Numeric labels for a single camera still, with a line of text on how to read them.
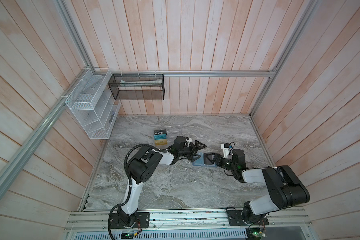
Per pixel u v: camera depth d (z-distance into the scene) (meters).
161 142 1.01
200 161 0.94
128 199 0.59
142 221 0.74
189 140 0.93
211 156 0.86
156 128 1.07
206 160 0.88
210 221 0.75
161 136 1.01
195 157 0.95
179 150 0.80
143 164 0.55
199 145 0.85
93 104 0.69
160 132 1.01
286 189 0.45
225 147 0.85
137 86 0.90
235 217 0.73
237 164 0.73
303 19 0.73
